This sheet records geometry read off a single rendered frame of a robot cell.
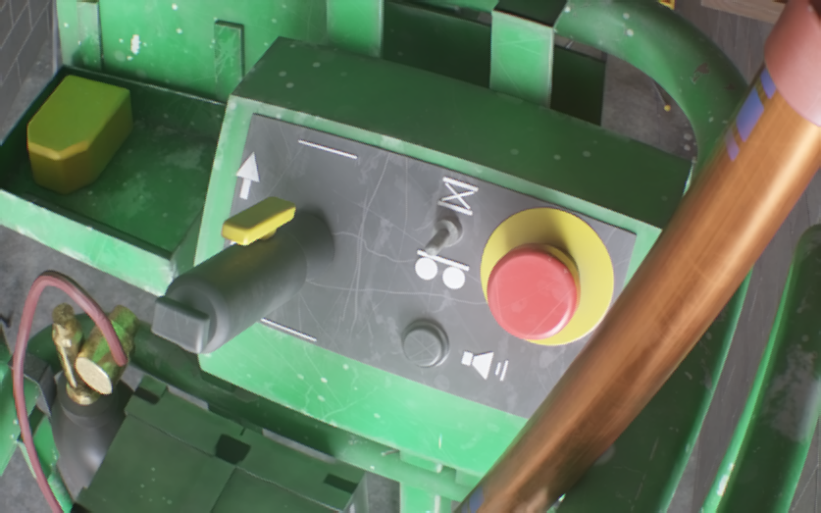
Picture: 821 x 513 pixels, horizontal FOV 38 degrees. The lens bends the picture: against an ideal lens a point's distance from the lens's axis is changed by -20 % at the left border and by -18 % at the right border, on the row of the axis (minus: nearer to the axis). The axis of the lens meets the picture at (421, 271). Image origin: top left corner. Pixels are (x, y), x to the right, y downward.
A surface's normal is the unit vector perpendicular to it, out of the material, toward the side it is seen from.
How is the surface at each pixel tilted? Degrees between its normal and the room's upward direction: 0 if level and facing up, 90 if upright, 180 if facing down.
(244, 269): 41
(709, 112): 45
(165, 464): 0
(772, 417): 27
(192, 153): 0
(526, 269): 58
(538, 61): 90
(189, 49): 90
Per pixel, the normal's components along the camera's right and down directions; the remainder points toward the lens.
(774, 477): 0.15, -0.58
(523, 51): -0.40, 0.70
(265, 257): 0.61, -0.69
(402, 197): -0.32, 0.25
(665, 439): 0.43, -0.43
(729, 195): -0.74, 0.42
